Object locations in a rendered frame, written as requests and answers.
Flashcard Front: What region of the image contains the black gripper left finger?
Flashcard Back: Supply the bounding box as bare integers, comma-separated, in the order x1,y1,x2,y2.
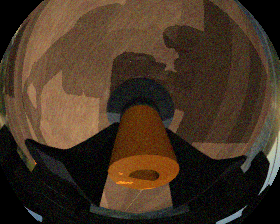
24,123,120,208

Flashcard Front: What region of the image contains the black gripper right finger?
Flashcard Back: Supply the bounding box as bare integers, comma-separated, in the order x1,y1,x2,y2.
165,128,248,209

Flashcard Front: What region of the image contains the orange cone-shaped knob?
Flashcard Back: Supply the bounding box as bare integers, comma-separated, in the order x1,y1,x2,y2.
108,104,180,189

